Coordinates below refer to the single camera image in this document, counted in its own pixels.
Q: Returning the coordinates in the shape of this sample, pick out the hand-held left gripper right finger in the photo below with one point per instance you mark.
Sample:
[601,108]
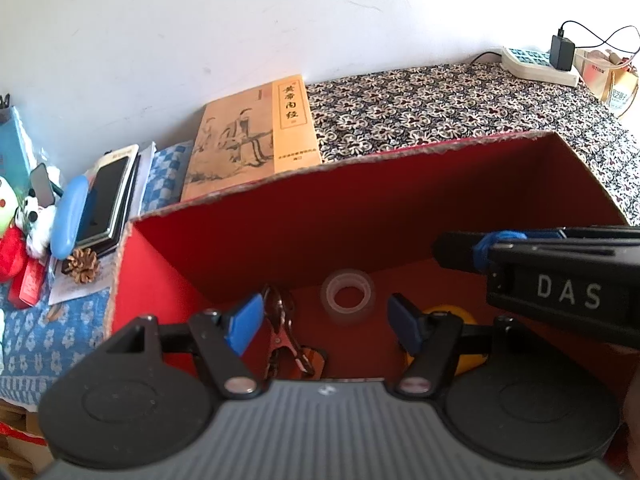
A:
[402,325]

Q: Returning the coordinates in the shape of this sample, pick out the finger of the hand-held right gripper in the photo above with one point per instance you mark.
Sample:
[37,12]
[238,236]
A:
[457,250]
[600,234]

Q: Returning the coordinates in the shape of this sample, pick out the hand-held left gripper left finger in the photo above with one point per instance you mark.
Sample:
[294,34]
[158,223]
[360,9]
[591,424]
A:
[245,322]

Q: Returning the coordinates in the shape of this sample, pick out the clear tape roll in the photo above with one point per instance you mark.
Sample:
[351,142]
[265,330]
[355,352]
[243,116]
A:
[330,305]

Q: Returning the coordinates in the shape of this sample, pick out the yellow tape measure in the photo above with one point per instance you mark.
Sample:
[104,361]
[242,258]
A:
[469,363]

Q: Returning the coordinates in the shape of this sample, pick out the red patterned cardboard box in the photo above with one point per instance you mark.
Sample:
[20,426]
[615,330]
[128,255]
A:
[350,220]

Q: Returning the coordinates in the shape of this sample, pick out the brown pine cone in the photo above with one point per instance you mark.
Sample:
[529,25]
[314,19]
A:
[82,265]

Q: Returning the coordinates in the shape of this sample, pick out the yellow illustrated book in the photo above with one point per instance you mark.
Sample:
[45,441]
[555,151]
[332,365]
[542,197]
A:
[240,140]

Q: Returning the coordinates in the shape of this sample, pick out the black charger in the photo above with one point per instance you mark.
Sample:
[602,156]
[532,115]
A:
[562,52]

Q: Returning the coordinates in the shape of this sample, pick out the white power strip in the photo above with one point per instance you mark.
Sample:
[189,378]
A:
[525,62]

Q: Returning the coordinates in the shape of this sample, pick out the white paper sheet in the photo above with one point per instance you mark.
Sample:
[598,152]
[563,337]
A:
[60,290]

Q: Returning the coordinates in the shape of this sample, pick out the blue patterned blanket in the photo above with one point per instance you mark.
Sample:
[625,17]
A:
[50,345]

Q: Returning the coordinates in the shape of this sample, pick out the blue eyeglass case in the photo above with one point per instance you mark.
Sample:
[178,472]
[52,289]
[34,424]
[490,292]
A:
[67,220]

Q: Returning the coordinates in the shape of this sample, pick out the small red carton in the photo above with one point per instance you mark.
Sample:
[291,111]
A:
[32,280]

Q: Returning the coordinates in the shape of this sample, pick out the black white panda plush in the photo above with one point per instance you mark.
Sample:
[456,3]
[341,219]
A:
[37,225]

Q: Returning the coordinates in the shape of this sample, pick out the grey smartphone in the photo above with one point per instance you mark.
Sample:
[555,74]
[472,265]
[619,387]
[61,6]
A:
[42,185]

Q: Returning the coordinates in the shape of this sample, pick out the green frog plush toy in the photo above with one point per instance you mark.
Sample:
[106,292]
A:
[7,255]

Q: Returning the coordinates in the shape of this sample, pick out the light blue box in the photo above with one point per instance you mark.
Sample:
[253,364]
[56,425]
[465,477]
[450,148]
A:
[12,145]

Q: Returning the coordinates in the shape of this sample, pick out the black binder clip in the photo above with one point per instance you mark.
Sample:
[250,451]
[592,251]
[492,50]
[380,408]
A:
[5,101]

